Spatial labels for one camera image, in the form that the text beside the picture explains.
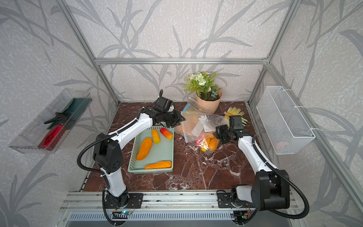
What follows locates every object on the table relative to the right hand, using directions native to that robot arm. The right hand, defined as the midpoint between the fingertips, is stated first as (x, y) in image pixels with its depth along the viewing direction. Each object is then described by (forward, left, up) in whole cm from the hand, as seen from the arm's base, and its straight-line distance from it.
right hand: (211, 130), depth 84 cm
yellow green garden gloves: (+28, -24, -16) cm, 40 cm away
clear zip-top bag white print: (+4, +4, -1) cm, 6 cm away
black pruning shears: (-5, +74, +21) cm, 77 cm away
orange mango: (-3, -2, -11) cm, 12 cm away
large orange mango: (-6, +42, -10) cm, 43 cm away
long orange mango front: (-17, +31, -10) cm, 37 cm away
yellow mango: (-8, +5, -10) cm, 14 cm away
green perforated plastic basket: (-7, +37, -14) cm, 40 cm away
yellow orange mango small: (+3, +36, -12) cm, 38 cm away
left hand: (+5, +16, +4) cm, 17 cm away
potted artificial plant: (+33, -1, 0) cm, 33 cm away
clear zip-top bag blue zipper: (+16, +13, -3) cm, 20 cm away
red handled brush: (-17, +70, +20) cm, 75 cm away
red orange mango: (+5, +29, -12) cm, 32 cm away
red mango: (-4, +8, -7) cm, 11 cm away
